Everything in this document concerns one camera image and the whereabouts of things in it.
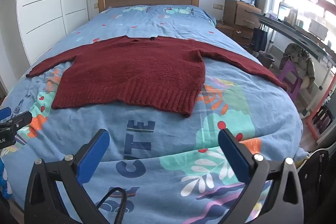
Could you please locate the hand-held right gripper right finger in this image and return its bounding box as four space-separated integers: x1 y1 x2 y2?
218 128 305 224

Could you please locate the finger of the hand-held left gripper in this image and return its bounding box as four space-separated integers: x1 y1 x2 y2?
0 107 12 123
8 111 33 133

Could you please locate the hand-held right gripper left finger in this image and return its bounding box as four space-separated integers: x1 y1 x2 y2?
25 129 110 224

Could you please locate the dark red knitted sweater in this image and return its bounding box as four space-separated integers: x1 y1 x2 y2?
26 35 288 118

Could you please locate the person's left hand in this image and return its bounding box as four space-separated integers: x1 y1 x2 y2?
0 158 11 199

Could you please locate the printed blue duvet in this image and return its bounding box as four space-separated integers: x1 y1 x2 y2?
4 5 311 224

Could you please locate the purple stool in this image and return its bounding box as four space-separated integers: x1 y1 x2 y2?
278 58 303 100

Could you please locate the dark waste bin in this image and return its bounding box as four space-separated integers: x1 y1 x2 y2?
259 51 275 68

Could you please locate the white wardrobe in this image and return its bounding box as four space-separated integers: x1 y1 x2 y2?
16 0 91 67

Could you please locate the olive jacket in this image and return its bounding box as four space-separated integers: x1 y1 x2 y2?
282 43 315 88

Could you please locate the black tote bag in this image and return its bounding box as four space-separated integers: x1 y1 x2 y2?
251 24 268 53

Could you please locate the grey desk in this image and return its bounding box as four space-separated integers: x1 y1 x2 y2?
259 13 336 98

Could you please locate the wooden drawer chest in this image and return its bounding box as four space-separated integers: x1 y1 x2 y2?
223 0 263 29

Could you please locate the black cable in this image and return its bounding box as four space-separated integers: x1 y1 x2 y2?
96 187 128 224

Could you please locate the red metal frame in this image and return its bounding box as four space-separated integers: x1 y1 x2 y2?
305 105 336 141

